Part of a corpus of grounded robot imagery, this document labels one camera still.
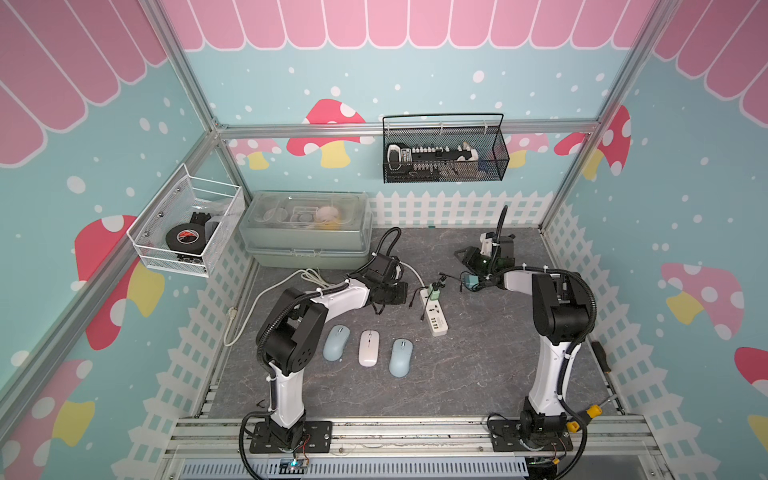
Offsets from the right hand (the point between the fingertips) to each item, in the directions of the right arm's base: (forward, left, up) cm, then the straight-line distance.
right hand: (457, 253), depth 104 cm
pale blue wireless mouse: (-36, +21, -5) cm, 42 cm away
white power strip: (-21, +9, -5) cm, 24 cm away
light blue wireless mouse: (-30, +40, -5) cm, 50 cm away
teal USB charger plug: (-8, -5, -5) cm, 11 cm away
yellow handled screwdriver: (-50, -27, -6) cm, 57 cm away
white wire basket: (-7, +68, +29) cm, 74 cm away
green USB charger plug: (-17, +10, 0) cm, 19 cm away
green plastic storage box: (+4, +51, +9) cm, 52 cm away
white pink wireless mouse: (-32, +30, -5) cm, 44 cm away
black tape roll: (-18, +72, +28) cm, 79 cm away
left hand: (-17, +19, -3) cm, 25 cm away
